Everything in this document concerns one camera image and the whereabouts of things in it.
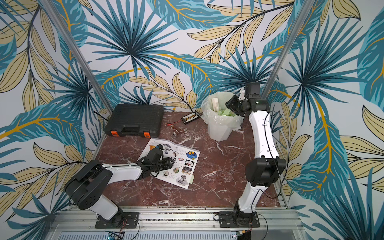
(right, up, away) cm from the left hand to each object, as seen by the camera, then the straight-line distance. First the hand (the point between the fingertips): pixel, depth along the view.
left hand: (171, 164), depth 91 cm
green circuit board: (-24, -29, -19) cm, 43 cm away
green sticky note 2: (+12, -7, -4) cm, 15 cm away
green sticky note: (+34, +32, -3) cm, 46 cm away
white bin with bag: (+29, +26, -9) cm, 40 cm away
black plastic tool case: (-24, +28, +13) cm, 39 cm away
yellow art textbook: (+6, -4, -1) cm, 7 cm away
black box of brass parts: (+11, +30, +23) cm, 40 cm away
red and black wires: (-3, +26, +22) cm, 34 cm away
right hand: (+32, +36, -10) cm, 49 cm away
